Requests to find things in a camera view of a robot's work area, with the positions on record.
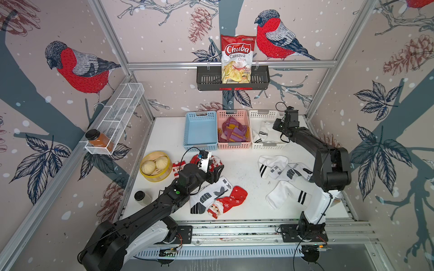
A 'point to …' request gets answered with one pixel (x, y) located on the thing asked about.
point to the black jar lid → (139, 195)
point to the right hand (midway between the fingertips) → (275, 121)
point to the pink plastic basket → (242, 117)
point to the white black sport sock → (199, 201)
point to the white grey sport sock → (291, 171)
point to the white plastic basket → (255, 117)
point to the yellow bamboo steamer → (156, 166)
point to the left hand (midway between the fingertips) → (220, 161)
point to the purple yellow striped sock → (231, 131)
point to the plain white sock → (286, 191)
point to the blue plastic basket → (200, 130)
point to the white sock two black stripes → (265, 133)
